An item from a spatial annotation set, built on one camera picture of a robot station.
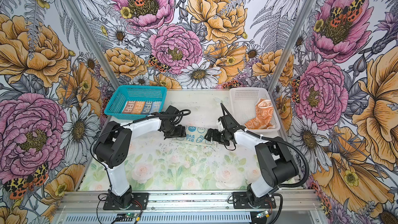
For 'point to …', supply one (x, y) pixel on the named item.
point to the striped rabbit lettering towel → (142, 107)
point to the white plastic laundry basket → (254, 109)
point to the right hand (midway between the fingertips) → (212, 143)
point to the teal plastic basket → (114, 107)
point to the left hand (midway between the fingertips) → (179, 139)
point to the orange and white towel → (264, 114)
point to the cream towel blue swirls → (195, 137)
